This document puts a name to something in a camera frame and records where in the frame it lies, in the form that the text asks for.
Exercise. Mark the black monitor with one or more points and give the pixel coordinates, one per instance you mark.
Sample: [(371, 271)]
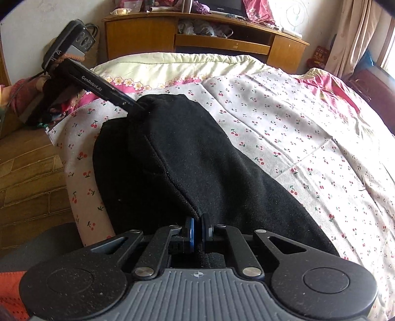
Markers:
[(234, 7)]

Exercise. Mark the blue pillow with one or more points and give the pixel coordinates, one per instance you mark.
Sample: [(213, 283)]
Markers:
[(366, 61)]

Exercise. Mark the cherry print white sheet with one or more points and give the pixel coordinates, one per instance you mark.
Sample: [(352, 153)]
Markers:
[(337, 161)]

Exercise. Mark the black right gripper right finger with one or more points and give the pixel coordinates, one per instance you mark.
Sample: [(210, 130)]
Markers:
[(207, 227)]

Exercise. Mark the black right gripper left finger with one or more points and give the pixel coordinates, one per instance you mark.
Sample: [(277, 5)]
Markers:
[(190, 231)]

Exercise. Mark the floral pink cream quilt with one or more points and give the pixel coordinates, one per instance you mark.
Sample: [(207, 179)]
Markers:
[(325, 98)]

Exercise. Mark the pink cloth on monitor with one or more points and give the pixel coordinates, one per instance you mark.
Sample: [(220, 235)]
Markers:
[(259, 11)]

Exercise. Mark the left beige curtain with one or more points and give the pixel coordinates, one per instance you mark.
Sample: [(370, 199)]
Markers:
[(364, 26)]

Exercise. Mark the maroon sofa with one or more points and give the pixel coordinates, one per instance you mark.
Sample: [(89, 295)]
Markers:
[(376, 93)]

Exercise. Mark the wooden desk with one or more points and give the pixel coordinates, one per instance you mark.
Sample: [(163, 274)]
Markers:
[(139, 33)]

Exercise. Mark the black pants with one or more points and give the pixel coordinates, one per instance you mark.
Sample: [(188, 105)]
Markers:
[(168, 160)]

